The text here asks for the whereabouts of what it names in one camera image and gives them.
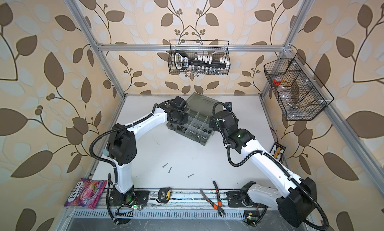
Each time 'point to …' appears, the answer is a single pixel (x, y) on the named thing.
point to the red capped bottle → (277, 80)
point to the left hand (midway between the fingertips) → (187, 119)
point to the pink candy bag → (86, 193)
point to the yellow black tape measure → (164, 195)
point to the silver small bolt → (169, 170)
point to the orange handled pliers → (219, 207)
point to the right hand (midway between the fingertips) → (221, 120)
